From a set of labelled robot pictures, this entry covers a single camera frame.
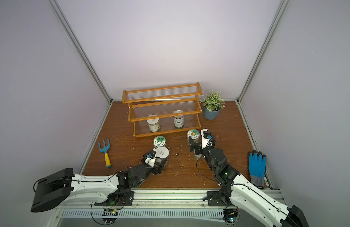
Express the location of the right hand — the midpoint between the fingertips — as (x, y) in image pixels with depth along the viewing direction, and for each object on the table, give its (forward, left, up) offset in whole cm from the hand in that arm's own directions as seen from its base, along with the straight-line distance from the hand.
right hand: (198, 133), depth 73 cm
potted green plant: (+28, -12, -6) cm, 31 cm away
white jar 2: (+17, +12, -12) cm, 24 cm away
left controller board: (-34, +46, -25) cm, 63 cm away
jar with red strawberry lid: (-5, -1, -20) cm, 20 cm away
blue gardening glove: (-8, -38, -25) cm, 46 cm away
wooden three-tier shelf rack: (+23, +24, -8) cm, 34 cm away
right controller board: (-34, -16, -23) cm, 44 cm away
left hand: (-8, +20, -12) cm, 25 cm away
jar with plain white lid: (-8, +20, -10) cm, 24 cm away
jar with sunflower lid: (+8, +1, -15) cm, 17 cm away
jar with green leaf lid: (+2, +23, -14) cm, 27 cm away
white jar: (+14, +28, -12) cm, 34 cm away
